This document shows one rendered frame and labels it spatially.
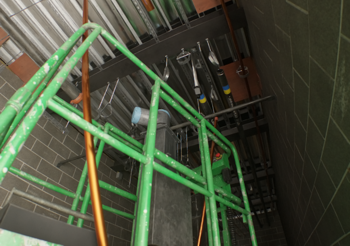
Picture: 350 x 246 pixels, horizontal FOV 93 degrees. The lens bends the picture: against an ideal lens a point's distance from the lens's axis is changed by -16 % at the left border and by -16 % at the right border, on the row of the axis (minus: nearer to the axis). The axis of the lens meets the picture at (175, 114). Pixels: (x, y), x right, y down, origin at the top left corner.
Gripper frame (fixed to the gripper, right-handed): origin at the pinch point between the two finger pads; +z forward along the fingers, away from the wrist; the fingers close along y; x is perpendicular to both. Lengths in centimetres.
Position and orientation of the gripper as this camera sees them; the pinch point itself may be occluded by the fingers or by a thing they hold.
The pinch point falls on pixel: (133, 127)
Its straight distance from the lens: 286.3
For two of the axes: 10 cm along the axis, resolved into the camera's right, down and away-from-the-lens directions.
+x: -4.3, -6.4, -6.3
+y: 9.0, -3.1, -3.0
